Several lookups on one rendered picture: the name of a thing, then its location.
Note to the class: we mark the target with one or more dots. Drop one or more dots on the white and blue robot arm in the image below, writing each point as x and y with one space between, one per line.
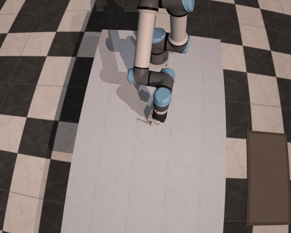
153 44

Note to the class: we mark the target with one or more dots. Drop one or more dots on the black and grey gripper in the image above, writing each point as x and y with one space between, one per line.
159 116

